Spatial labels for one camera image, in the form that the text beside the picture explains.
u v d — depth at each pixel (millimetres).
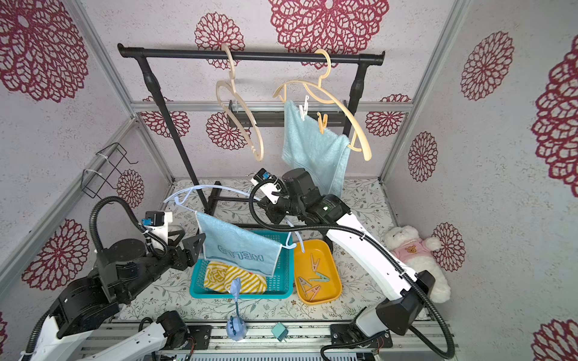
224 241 673
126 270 392
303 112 686
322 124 640
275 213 586
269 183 548
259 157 566
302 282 852
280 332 734
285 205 564
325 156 679
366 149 567
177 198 616
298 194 508
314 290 827
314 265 890
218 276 843
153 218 473
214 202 1091
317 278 856
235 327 681
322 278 855
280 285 855
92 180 728
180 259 515
